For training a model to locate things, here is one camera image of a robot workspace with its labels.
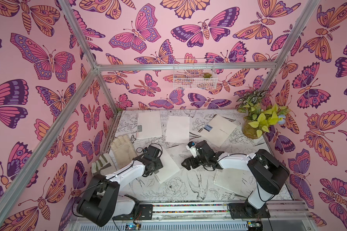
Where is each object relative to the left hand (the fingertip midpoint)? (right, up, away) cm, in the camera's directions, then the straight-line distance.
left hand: (158, 164), depth 90 cm
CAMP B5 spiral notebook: (+41, +21, +16) cm, 49 cm away
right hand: (+18, +3, 0) cm, 18 cm away
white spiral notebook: (-10, +24, +19) cm, 33 cm away
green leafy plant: (+59, +38, +2) cm, 70 cm away
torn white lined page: (+12, +21, +20) cm, 31 cm away
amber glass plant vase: (+64, +20, +13) cm, 68 cm away
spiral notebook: (+7, -2, 0) cm, 7 cm away
